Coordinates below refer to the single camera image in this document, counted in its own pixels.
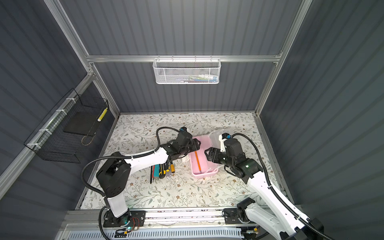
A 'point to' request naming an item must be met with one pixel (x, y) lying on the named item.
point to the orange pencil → (198, 160)
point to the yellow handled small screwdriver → (172, 168)
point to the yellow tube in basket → (103, 113)
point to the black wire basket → (62, 133)
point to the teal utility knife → (156, 170)
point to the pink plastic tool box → (200, 165)
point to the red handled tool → (153, 172)
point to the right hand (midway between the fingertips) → (211, 153)
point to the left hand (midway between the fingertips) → (199, 143)
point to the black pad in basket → (82, 122)
